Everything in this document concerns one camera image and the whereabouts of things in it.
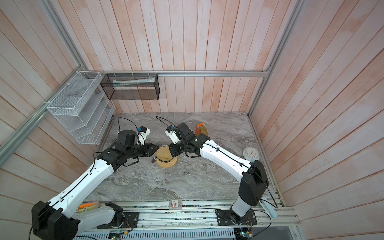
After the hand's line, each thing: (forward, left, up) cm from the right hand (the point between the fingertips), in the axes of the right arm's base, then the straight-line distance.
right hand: (169, 149), depth 79 cm
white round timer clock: (+8, -50, -17) cm, 54 cm away
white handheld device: (-24, -52, -16) cm, 59 cm away
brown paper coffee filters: (+22, -19, -10) cm, 31 cm away
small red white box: (-23, -3, -18) cm, 29 cm away
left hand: (-2, +6, +1) cm, 7 cm away
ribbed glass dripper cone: (-6, +3, -2) cm, 7 cm away
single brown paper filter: (0, +4, -5) cm, 6 cm away
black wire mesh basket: (+47, +32, +7) cm, 57 cm away
